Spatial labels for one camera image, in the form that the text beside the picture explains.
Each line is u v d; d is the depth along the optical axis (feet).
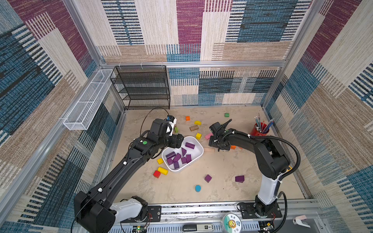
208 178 2.73
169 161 2.93
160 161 2.87
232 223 2.09
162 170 2.82
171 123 2.24
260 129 3.17
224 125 2.55
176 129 3.45
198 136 3.32
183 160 2.93
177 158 3.01
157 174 2.80
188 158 2.99
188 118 3.75
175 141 2.17
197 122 3.66
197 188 2.62
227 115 3.74
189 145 3.16
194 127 3.54
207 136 3.34
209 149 3.03
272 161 1.65
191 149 3.12
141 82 3.46
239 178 2.78
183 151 3.08
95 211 1.21
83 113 2.36
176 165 2.86
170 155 3.01
